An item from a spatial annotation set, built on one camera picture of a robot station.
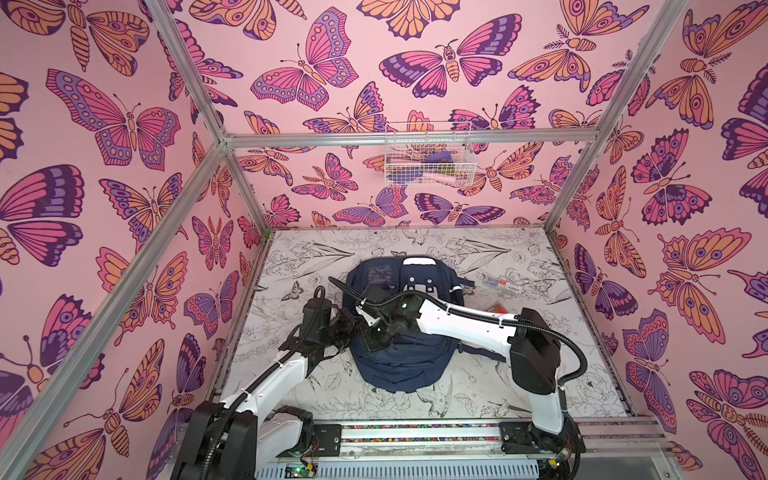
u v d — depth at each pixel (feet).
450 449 2.39
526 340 1.79
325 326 2.25
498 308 3.19
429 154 3.14
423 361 2.65
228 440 1.32
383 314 2.05
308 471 2.35
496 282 3.37
